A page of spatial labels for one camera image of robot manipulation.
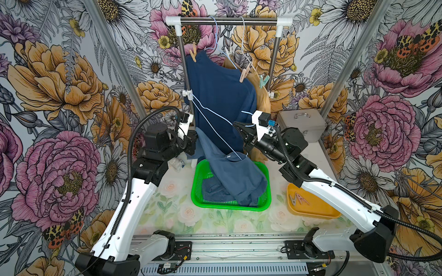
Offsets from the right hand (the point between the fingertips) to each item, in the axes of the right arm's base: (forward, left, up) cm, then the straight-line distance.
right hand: (234, 126), depth 60 cm
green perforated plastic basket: (-8, +18, -37) cm, 42 cm away
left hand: (+3, +14, -8) cm, 16 cm away
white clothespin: (-9, -30, -43) cm, 53 cm away
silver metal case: (+33, -49, -30) cm, 66 cm away
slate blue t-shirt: (-3, +1, -29) cm, 29 cm away
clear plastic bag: (+13, +31, -40) cm, 53 cm away
